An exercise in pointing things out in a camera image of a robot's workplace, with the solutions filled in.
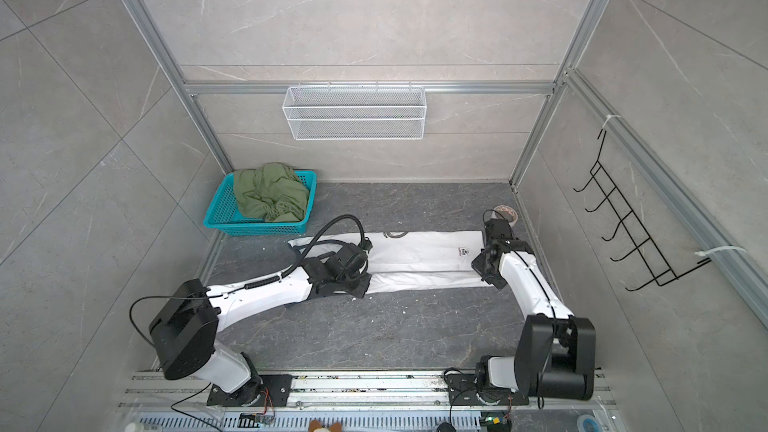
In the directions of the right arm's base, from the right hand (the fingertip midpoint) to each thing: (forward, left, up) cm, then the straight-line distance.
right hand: (484, 268), depth 88 cm
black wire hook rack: (-2, -27, +25) cm, 37 cm away
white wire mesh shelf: (+48, +39, +23) cm, 66 cm away
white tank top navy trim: (+7, +20, -7) cm, 22 cm away
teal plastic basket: (+24, +87, -2) cm, 90 cm away
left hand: (-2, +35, +1) cm, 35 cm away
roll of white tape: (+28, -13, -6) cm, 32 cm away
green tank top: (+35, +73, -1) cm, 81 cm away
